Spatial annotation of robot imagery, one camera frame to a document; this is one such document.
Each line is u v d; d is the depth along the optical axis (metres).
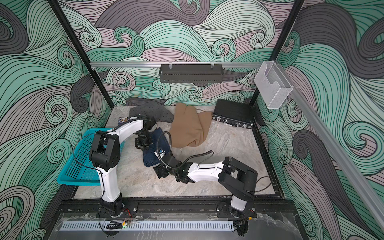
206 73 0.95
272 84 0.78
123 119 1.10
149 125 0.75
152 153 0.89
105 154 0.52
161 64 0.93
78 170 0.84
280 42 0.83
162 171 0.72
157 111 1.11
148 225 0.70
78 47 0.85
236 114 1.18
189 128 1.03
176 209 0.74
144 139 0.79
